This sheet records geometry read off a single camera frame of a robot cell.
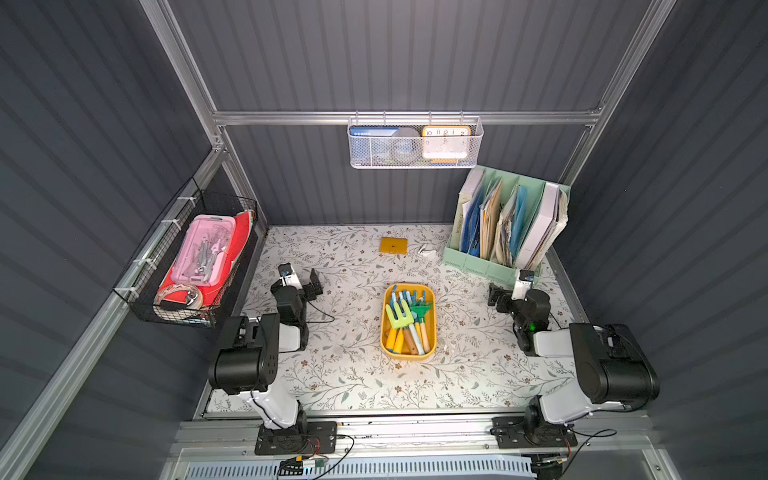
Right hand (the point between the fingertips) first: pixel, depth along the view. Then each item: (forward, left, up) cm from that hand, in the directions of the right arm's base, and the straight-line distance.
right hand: (514, 286), depth 93 cm
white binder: (+12, -7, +16) cm, 21 cm away
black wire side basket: (-19, +90, +28) cm, 97 cm away
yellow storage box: (-10, +27, -4) cm, 29 cm away
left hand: (+1, +69, +4) cm, 69 cm away
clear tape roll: (-18, +83, +21) cm, 88 cm away
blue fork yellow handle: (-15, +39, -4) cm, 42 cm away
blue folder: (+21, -2, +16) cm, 27 cm away
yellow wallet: (+22, +38, -6) cm, 45 cm away
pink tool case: (-7, +85, +24) cm, 88 cm away
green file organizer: (+14, +4, +14) cm, 20 cm away
